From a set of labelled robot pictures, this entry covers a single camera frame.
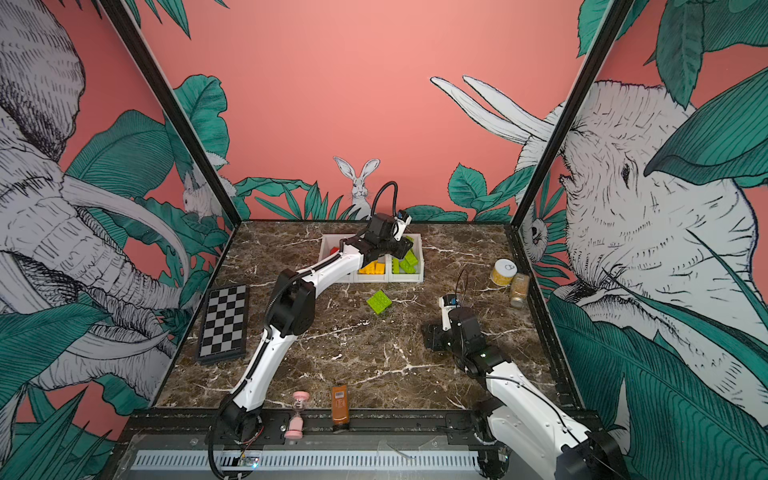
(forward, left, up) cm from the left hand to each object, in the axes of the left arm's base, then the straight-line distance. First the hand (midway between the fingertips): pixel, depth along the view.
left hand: (413, 236), depth 98 cm
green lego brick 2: (-4, +2, -12) cm, 13 cm away
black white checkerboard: (-26, +59, -11) cm, 65 cm away
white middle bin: (-9, +14, -11) cm, 20 cm away
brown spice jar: (-16, -35, -10) cm, 40 cm away
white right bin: (-9, +2, -11) cm, 14 cm away
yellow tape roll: (-9, -31, -9) cm, 33 cm away
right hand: (-29, -2, -5) cm, 30 cm away
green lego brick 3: (-6, +6, -9) cm, 12 cm away
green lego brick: (-3, +1, -9) cm, 9 cm away
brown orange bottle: (-49, +22, -9) cm, 54 cm away
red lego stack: (+4, +28, -11) cm, 31 cm away
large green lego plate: (-17, +12, -13) cm, 25 cm away
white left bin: (+6, +30, -8) cm, 32 cm away
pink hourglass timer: (-52, +33, -11) cm, 62 cm away
